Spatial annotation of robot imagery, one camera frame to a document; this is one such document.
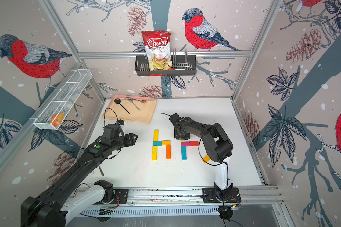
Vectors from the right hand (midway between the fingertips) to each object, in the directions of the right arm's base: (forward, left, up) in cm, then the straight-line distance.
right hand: (180, 136), depth 97 cm
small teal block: (-7, +16, +1) cm, 17 cm away
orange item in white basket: (-12, +59, +33) cm, 69 cm away
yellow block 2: (-13, +17, 0) cm, 21 cm away
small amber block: (-5, +10, -1) cm, 12 cm away
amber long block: (-15, -17, -1) cm, 23 cm away
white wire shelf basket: (-8, +66, +32) cm, 74 cm away
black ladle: (+31, +54, +3) cm, 62 cm away
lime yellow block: (-4, -2, +1) cm, 4 cm away
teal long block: (-12, -3, 0) cm, 12 cm away
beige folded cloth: (+21, +53, +1) cm, 57 cm away
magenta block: (-6, -4, +1) cm, 8 cm away
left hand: (-9, +26, +16) cm, 32 cm away
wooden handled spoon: (+31, +33, +2) cm, 45 cm away
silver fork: (+32, +42, +3) cm, 53 cm away
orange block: (-12, +8, 0) cm, 14 cm away
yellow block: (0, +17, 0) cm, 17 cm away
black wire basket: (+36, -1, +34) cm, 50 cm away
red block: (-4, -11, -2) cm, 12 cm away
